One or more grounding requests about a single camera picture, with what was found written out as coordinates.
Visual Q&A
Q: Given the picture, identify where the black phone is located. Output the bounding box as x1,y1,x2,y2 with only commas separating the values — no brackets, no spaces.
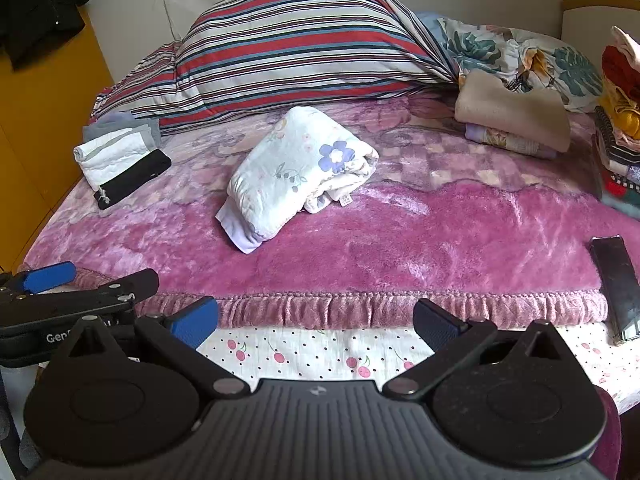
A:
590,235,640,347

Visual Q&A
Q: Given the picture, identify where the maroon cloth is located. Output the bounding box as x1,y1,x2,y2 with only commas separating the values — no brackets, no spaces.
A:
589,389,624,480

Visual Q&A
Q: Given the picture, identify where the black hanging jacket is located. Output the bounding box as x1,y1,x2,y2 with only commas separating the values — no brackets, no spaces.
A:
0,0,96,72

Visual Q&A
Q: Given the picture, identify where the floral leaf print pillow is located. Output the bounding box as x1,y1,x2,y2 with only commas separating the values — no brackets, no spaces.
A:
417,12,606,114

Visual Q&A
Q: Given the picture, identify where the grey folded cloth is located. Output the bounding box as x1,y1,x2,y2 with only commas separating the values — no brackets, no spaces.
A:
82,111,162,147

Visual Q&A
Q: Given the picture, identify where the white floral garment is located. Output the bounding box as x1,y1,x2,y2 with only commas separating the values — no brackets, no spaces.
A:
216,106,380,254

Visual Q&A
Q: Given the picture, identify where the yellow cabinet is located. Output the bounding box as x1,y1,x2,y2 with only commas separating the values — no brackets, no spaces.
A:
0,7,116,273

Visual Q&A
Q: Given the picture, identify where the stack of folded clothes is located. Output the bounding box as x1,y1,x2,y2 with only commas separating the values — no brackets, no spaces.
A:
592,25,640,200

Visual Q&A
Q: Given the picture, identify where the striped pillow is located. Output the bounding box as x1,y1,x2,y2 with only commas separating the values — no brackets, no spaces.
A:
92,0,458,134

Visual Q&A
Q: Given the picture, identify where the pale floral folded cloth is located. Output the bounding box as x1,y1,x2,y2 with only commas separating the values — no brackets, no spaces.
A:
465,124,557,160

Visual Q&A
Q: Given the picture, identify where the beige folded cloth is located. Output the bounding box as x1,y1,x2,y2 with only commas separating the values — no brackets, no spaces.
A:
454,70,571,153

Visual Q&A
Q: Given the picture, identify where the white folded cloth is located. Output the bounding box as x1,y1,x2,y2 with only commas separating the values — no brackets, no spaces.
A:
73,127,154,192

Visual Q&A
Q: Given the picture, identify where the cream headboard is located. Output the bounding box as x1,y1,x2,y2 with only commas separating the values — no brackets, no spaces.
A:
560,0,640,61

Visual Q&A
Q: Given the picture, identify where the purple plush blanket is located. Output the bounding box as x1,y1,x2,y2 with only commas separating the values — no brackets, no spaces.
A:
22,94,617,332

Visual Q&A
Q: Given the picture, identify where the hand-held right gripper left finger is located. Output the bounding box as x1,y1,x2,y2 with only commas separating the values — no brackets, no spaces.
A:
67,296,252,401

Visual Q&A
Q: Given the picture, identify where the black folded cloth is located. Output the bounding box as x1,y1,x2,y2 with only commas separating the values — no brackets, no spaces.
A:
93,149,172,211

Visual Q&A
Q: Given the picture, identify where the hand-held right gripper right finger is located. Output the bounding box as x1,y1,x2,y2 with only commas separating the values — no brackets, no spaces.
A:
382,298,567,402

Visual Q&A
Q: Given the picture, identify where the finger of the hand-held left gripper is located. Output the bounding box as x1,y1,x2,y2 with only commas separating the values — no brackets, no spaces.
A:
0,261,77,297
0,268,160,337

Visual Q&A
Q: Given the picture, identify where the cherry print bed sheet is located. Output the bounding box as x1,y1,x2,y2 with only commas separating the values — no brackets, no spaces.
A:
195,321,640,413

